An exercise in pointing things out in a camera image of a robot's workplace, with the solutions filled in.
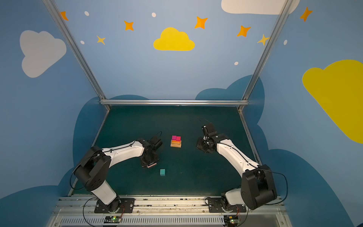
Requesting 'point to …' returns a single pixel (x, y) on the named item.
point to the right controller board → (230, 221)
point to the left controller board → (112, 219)
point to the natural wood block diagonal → (175, 144)
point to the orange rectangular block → (175, 141)
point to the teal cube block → (162, 172)
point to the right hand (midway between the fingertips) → (199, 144)
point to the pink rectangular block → (151, 165)
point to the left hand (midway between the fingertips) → (156, 163)
